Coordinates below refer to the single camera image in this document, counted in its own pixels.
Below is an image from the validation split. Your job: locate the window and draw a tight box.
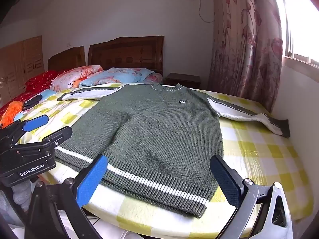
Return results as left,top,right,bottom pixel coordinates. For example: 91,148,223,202
273,0,319,68

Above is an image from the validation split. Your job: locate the blue floral quilt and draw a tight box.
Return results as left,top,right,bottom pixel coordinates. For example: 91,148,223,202
78,67,163,87

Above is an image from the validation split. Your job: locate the green knit sweater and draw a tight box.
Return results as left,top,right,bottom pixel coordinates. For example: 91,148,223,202
54,83,291,219

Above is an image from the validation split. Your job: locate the large carved wooden headboard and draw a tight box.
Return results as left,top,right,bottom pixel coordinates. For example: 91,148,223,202
88,35,165,76

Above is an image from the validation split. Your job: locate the dark wooden nightstand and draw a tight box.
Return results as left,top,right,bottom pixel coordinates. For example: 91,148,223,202
164,73,201,89

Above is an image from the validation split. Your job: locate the person's left hand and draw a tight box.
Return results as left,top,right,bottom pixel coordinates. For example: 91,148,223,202
11,179,33,211

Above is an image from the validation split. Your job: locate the yellow checked sheet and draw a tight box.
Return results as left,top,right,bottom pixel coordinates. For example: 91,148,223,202
15,83,314,238

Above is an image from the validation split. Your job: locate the red patterned blanket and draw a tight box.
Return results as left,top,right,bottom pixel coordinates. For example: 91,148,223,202
0,70,68,120

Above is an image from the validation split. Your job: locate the black object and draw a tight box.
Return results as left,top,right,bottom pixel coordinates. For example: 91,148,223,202
22,95,43,110

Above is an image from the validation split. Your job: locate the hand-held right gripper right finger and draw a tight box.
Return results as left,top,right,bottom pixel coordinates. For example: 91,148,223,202
210,154,293,239

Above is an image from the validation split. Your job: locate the wall cable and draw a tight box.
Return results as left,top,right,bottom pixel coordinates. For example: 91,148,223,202
198,0,215,24

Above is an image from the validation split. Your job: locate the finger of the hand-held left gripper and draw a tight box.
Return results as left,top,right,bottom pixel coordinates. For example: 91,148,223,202
37,126,73,153
15,115,49,133

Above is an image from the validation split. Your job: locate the light wooden wardrobe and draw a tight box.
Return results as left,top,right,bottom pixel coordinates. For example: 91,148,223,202
0,35,45,107

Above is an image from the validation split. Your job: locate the orange cloth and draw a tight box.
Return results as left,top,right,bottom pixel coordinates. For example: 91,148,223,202
0,101,24,128

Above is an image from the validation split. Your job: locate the light blue cloth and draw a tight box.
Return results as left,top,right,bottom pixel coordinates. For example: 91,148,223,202
40,90,60,100

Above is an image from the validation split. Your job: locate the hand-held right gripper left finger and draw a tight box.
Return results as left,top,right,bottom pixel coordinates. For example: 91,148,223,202
24,154,108,239

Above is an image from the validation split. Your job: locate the small wooden headboard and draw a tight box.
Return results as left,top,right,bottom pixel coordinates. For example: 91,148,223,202
47,45,86,71

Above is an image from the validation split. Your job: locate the pink floral curtain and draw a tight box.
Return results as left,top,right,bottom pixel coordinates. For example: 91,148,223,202
208,0,285,112

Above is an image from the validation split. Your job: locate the pink floral pillow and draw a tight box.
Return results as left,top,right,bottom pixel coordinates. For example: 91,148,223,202
50,65,104,92

